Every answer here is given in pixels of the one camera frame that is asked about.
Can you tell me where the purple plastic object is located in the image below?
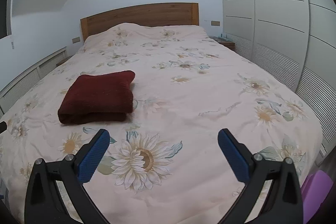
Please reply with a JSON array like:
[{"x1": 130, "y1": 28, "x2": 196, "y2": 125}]
[{"x1": 301, "y1": 170, "x2": 334, "y2": 223}]

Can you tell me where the beige wall switch plate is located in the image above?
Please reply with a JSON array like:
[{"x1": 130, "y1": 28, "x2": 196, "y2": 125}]
[{"x1": 211, "y1": 21, "x2": 221, "y2": 26}]

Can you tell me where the wooden bedside table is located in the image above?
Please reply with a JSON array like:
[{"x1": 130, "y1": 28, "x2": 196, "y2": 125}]
[{"x1": 210, "y1": 36, "x2": 235, "y2": 51}]

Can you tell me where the white radiator cover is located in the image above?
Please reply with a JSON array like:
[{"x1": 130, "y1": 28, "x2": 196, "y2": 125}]
[{"x1": 1, "y1": 47, "x2": 67, "y2": 116}]

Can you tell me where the floral cream bed duvet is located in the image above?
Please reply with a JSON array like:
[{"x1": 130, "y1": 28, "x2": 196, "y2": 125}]
[{"x1": 1, "y1": 23, "x2": 322, "y2": 223}]

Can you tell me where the beige wall socket plate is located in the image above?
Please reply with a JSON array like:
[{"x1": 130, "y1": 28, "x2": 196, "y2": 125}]
[{"x1": 72, "y1": 37, "x2": 80, "y2": 44}]

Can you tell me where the dark red knitted sweater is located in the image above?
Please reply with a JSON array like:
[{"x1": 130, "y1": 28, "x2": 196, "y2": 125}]
[{"x1": 58, "y1": 71, "x2": 135, "y2": 124}]

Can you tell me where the wooden headboard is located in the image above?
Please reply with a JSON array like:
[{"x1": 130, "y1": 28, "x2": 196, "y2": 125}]
[{"x1": 80, "y1": 2, "x2": 199, "y2": 40}]

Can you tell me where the white panelled wardrobe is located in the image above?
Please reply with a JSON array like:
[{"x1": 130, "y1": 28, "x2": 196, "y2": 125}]
[{"x1": 223, "y1": 0, "x2": 335, "y2": 156}]

